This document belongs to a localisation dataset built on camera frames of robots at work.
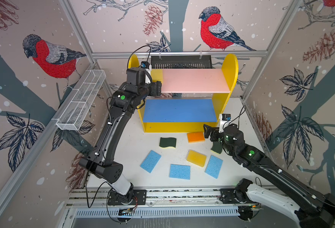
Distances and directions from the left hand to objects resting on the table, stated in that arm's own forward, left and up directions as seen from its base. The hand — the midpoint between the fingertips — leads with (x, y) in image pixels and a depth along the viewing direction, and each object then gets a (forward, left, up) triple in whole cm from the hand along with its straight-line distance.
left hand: (156, 80), depth 68 cm
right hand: (-13, -29, -20) cm, 37 cm away
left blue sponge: (-24, +6, -43) cm, 50 cm away
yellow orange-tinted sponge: (-22, -23, -45) cm, 55 cm away
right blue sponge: (-28, -33, -43) cm, 61 cm away
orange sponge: (-7, -25, -45) cm, 52 cm away
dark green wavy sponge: (-12, -5, -43) cm, 45 cm away
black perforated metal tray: (+32, -14, -10) cm, 37 cm away
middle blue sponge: (-31, -12, -43) cm, 54 cm away
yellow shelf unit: (+33, -25, -48) cm, 63 cm away
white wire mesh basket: (-1, +44, -13) cm, 46 cm away
